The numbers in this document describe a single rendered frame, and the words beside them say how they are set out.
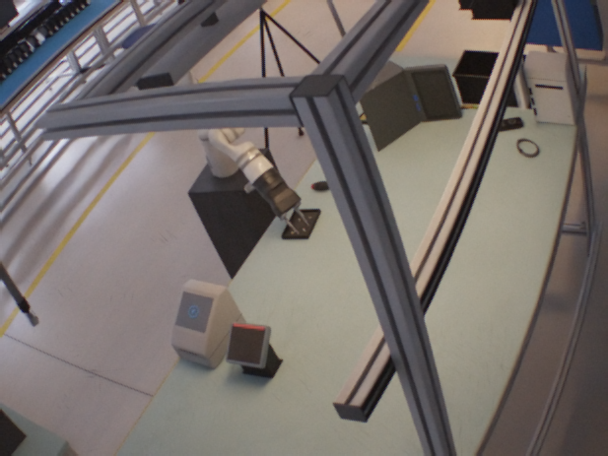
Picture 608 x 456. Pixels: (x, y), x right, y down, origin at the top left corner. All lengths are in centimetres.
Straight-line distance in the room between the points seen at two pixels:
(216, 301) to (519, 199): 86
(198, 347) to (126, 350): 187
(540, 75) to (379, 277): 142
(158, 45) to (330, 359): 93
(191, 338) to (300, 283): 34
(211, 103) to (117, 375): 287
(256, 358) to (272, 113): 102
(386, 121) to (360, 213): 152
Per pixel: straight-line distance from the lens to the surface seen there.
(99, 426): 353
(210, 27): 135
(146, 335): 380
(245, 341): 184
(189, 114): 96
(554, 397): 263
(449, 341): 179
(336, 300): 199
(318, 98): 82
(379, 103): 238
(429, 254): 125
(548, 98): 235
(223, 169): 287
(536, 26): 384
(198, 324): 194
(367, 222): 91
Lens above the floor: 233
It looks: 36 degrees down
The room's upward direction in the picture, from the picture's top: 24 degrees counter-clockwise
